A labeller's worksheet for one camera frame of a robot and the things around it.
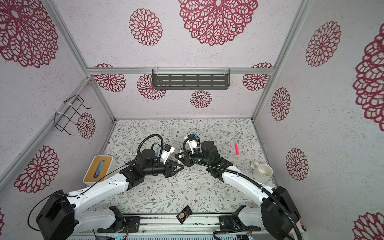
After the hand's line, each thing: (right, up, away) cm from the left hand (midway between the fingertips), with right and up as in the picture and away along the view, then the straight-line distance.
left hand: (182, 168), depth 75 cm
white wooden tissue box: (-49, -3, +15) cm, 51 cm away
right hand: (-3, +8, -2) cm, 8 cm away
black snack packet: (+1, -23, 0) cm, 23 cm away
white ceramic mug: (+46, -5, +13) cm, 49 cm away
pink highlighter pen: (+36, +7, +28) cm, 46 cm away
